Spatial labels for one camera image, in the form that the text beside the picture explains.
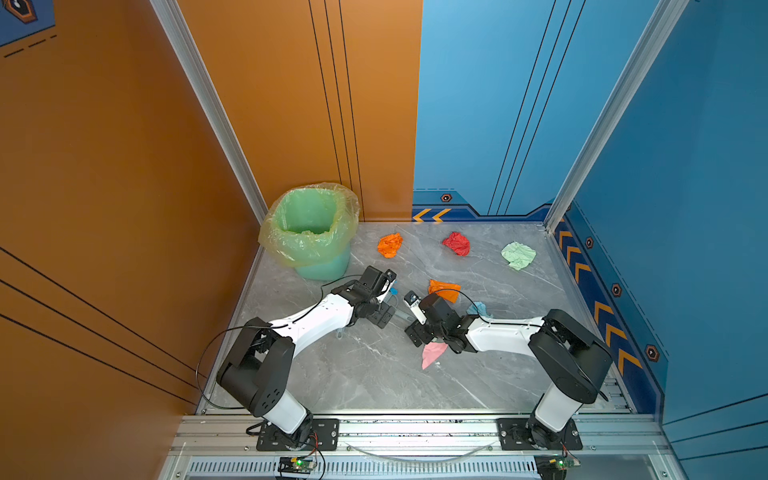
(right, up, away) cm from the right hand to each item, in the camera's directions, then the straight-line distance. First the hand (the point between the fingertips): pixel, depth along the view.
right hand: (415, 318), depth 92 cm
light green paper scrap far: (+39, +20, +17) cm, 47 cm away
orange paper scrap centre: (+10, +9, +7) cm, 15 cm away
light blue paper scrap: (+21, +3, +2) cm, 21 cm away
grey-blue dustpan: (-23, -3, -3) cm, 24 cm away
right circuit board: (+32, -30, -22) cm, 49 cm away
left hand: (-12, +6, -1) cm, 14 cm away
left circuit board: (-30, -30, -22) cm, 48 cm away
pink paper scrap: (+4, -9, -5) cm, 11 cm away
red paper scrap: (+18, +24, +20) cm, 36 cm away
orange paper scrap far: (-9, +23, +20) cm, 32 cm away
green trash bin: (-28, +15, +7) cm, 33 cm away
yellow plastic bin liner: (-36, +31, +11) cm, 49 cm away
